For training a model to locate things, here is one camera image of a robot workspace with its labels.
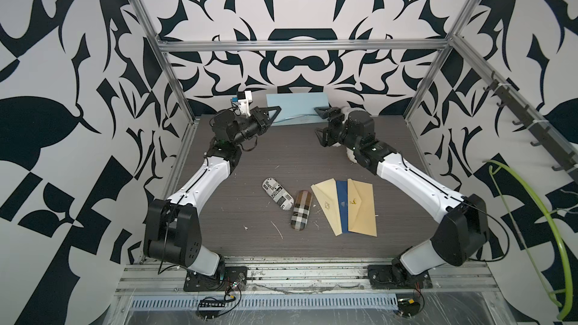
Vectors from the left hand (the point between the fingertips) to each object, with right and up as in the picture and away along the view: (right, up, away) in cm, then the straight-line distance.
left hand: (279, 104), depth 72 cm
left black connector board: (-21, -64, -3) cm, 67 cm away
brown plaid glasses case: (+7, -39, +13) cm, 41 cm away
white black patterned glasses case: (-2, -33, +18) cm, 37 cm away
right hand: (+11, -2, +3) cm, 11 cm away
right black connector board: (+40, -63, -1) cm, 75 cm away
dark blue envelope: (+25, -33, +21) cm, 46 cm away
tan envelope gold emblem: (+30, -40, +14) cm, 52 cm away
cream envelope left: (+18, -34, +21) cm, 44 cm away
